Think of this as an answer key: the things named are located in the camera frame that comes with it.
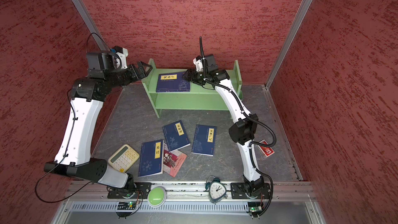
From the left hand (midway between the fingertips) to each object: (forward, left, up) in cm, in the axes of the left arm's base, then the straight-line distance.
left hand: (145, 73), depth 66 cm
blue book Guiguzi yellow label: (+9, -9, -14) cm, 19 cm away
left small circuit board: (-45, +11, -45) cm, 64 cm away
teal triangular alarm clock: (-39, -33, -38) cm, 63 cm away
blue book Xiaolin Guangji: (-12, -27, -42) cm, 52 cm away
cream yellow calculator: (-24, +17, -41) cm, 50 cm away
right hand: (+9, -16, -13) cm, 22 cm away
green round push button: (-41, -5, -40) cm, 58 cm away
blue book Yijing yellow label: (-24, +2, -41) cm, 48 cm away
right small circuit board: (-45, -51, -42) cm, 80 cm away
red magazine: (-25, -10, -42) cm, 50 cm away
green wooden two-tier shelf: (+12, -23, -30) cm, 40 cm away
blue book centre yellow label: (-10, -9, -42) cm, 44 cm away
